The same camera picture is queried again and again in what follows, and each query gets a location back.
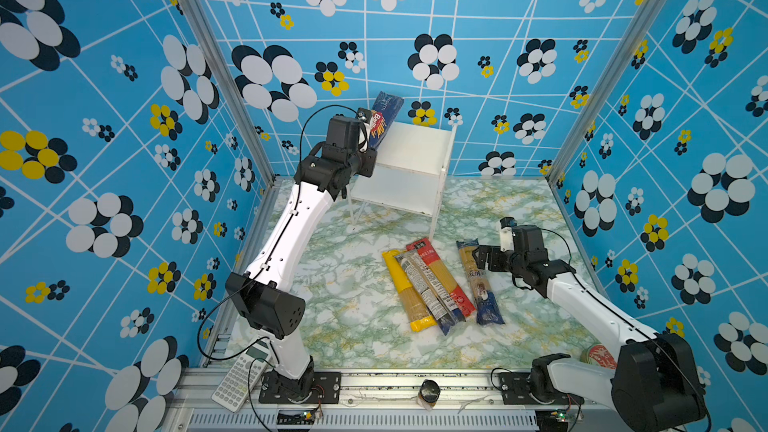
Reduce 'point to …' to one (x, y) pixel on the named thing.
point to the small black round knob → (429, 394)
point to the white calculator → (239, 383)
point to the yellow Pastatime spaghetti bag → (418, 317)
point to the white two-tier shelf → (409, 174)
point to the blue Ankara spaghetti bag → (487, 309)
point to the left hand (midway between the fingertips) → (365, 147)
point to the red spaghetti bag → (448, 283)
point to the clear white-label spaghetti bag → (437, 297)
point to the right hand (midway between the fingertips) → (489, 252)
